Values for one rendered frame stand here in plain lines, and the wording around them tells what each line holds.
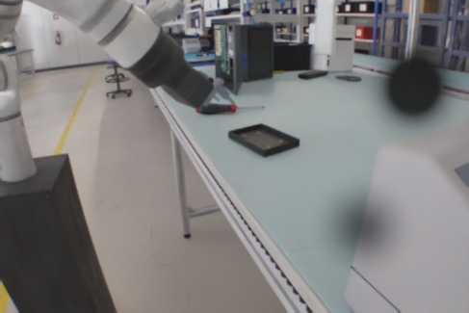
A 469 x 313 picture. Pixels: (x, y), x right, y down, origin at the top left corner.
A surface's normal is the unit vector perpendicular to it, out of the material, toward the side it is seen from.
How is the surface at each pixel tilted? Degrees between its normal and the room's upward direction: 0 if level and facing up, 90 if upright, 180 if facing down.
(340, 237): 0
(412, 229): 90
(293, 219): 0
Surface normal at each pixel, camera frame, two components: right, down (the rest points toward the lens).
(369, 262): -0.92, 0.16
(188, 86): 0.39, 0.09
